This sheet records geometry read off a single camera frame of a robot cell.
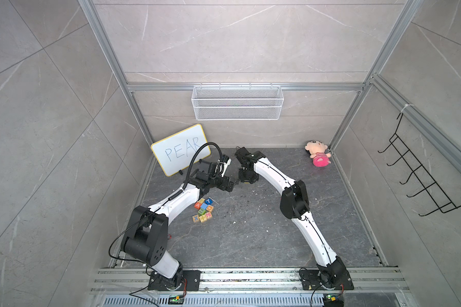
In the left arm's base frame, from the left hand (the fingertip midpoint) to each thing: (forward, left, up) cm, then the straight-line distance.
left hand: (231, 173), depth 89 cm
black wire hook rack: (-27, -67, +17) cm, 74 cm away
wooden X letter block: (-15, +17, -15) cm, 27 cm away
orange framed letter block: (-10, +11, -14) cm, 21 cm away
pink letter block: (-14, +12, -14) cm, 23 cm away
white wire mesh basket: (+37, -5, +14) cm, 40 cm away
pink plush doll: (+21, -52, -10) cm, 57 cm away
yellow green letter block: (-15, +14, -15) cm, 26 cm away
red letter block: (-9, +17, -13) cm, 24 cm away
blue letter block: (-9, +14, -14) cm, 22 cm away
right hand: (+6, -8, -14) cm, 17 cm away
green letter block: (-13, +15, -13) cm, 23 cm away
